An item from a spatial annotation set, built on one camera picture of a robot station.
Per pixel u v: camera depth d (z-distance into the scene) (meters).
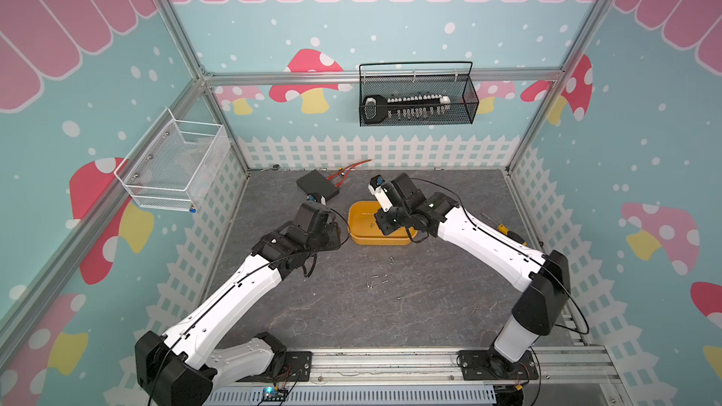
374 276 0.91
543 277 0.44
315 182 1.16
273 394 0.73
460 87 0.94
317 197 0.69
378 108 0.90
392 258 0.94
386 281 0.89
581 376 0.74
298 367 0.75
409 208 0.59
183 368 0.37
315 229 0.57
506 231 1.00
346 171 1.19
